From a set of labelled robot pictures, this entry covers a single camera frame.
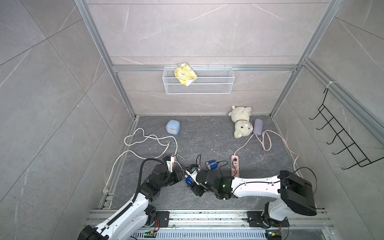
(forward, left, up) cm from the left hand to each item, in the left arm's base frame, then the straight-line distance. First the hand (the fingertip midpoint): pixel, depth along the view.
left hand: (187, 169), depth 80 cm
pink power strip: (+3, -28, -4) cm, 28 cm away
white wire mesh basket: (+55, -16, +19) cm, 61 cm away
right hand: (-6, -2, -4) cm, 7 cm away
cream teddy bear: (+41, -39, -2) cm, 57 cm away
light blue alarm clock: (+33, +10, -3) cm, 34 cm away
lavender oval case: (+35, -52, -8) cm, 63 cm away
